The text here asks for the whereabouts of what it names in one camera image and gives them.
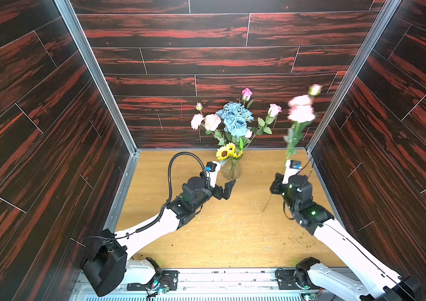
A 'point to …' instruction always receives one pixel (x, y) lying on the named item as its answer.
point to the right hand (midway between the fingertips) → (281, 173)
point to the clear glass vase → (231, 167)
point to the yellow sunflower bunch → (228, 150)
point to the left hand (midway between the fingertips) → (227, 177)
